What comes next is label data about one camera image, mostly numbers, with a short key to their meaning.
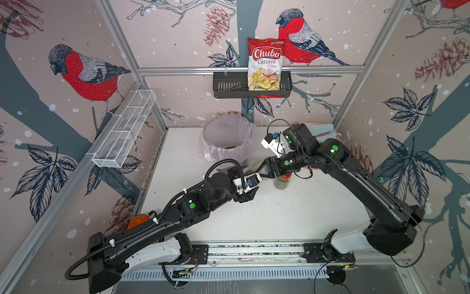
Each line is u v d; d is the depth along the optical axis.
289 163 0.54
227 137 0.99
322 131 1.18
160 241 0.59
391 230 0.42
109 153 0.70
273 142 0.59
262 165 0.59
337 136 1.14
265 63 0.84
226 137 0.99
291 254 0.75
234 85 1.07
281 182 0.87
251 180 0.53
